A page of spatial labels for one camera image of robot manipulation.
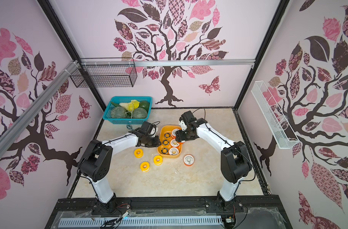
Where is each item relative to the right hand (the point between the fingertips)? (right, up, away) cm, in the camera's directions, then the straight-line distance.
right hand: (181, 139), depth 87 cm
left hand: (-15, -5, +6) cm, 17 cm away
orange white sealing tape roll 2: (-5, -4, +10) cm, 11 cm away
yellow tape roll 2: (-15, -14, +2) cm, 21 cm away
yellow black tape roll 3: (-11, -9, +7) cm, 16 cm away
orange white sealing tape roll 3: (-5, -9, +5) cm, 11 cm away
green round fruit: (-29, +25, +23) cm, 44 cm away
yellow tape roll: (-29, -10, +5) cm, 31 cm away
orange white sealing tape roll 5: (+5, -14, +2) cm, 15 cm away
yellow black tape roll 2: (-11, -4, +11) cm, 16 cm away
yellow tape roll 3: (-23, -17, 0) cm, 29 cm away
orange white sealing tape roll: (-5, +3, +12) cm, 14 cm away
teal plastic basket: (-55, +13, +19) cm, 59 cm away
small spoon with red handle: (-39, +7, +19) cm, 44 cm away
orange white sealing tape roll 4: (0, -3, +5) cm, 6 cm away
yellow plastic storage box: (-8, -7, +7) cm, 13 cm away
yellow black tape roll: (-10, +1, +14) cm, 17 cm away
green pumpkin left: (-46, +18, +14) cm, 52 cm away
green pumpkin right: (-31, +17, +16) cm, 39 cm away
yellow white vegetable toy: (-40, +23, +25) cm, 53 cm away
